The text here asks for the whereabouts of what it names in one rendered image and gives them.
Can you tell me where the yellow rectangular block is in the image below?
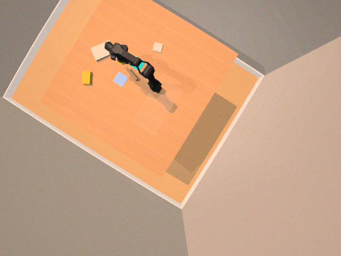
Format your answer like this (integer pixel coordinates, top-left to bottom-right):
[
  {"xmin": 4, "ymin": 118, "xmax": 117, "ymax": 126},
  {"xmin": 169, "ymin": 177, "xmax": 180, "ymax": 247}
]
[{"xmin": 82, "ymin": 71, "xmax": 92, "ymax": 85}]

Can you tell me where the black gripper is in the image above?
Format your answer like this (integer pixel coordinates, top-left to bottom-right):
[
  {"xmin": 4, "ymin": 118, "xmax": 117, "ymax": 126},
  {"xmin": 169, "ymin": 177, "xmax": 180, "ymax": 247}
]
[{"xmin": 111, "ymin": 55, "xmax": 134, "ymax": 66}]

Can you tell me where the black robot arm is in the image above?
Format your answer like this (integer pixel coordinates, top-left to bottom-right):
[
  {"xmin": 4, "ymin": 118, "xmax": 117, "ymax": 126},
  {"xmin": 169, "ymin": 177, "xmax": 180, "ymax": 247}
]
[{"xmin": 104, "ymin": 42, "xmax": 162, "ymax": 93}]

